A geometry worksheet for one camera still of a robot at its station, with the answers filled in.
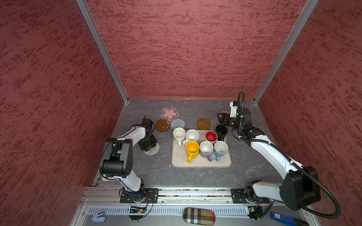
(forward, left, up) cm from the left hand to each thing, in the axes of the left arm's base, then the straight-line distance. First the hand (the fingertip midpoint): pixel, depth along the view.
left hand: (152, 149), depth 91 cm
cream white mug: (+10, -18, +4) cm, 21 cm away
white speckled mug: (+10, -27, +2) cm, 29 cm away
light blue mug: (0, -45, +3) cm, 45 cm away
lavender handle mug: (0, -36, +1) cm, 36 cm away
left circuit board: (-32, +5, -3) cm, 33 cm away
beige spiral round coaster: (-1, -1, 0) cm, 1 cm away
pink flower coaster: (+31, -9, -1) cm, 32 cm away
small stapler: (-36, +20, +1) cm, 41 cm away
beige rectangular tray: (-6, -19, 0) cm, 20 cm away
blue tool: (-36, -71, +2) cm, 80 cm away
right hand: (+13, -43, +19) cm, 49 cm away
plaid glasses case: (-35, -29, +3) cm, 46 cm away
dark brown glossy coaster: (+20, -5, 0) cm, 20 cm away
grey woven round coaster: (+21, -16, 0) cm, 27 cm away
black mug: (+12, -47, +6) cm, 49 cm away
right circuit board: (-33, -59, -2) cm, 68 cm away
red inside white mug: (+9, -40, +3) cm, 41 cm away
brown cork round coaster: (+22, -36, -2) cm, 42 cm away
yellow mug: (0, -27, 0) cm, 27 cm away
